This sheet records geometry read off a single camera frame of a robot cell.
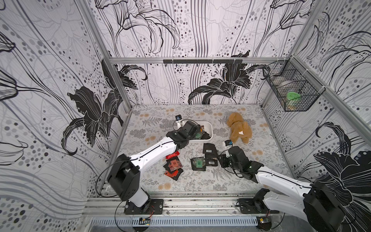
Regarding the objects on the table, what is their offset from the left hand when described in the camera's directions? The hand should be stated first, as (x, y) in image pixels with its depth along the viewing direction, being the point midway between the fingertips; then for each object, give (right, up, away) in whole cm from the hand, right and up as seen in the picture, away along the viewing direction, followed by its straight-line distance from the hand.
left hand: (189, 134), depth 85 cm
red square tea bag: (-9, -13, +5) cm, 17 cm away
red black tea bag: (-10, -17, +3) cm, 20 cm away
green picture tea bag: (+6, -2, +13) cm, 15 cm away
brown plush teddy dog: (+32, +4, +5) cm, 33 cm away
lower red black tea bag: (-9, -23, -2) cm, 25 cm away
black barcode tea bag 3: (+11, -3, +14) cm, 18 cm away
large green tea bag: (+6, -18, +2) cm, 19 cm away
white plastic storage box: (+14, +3, +17) cm, 22 cm away
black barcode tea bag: (+14, -10, +8) cm, 19 cm away
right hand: (+19, -13, +1) cm, 23 cm away
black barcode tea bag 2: (+13, -17, +5) cm, 22 cm away
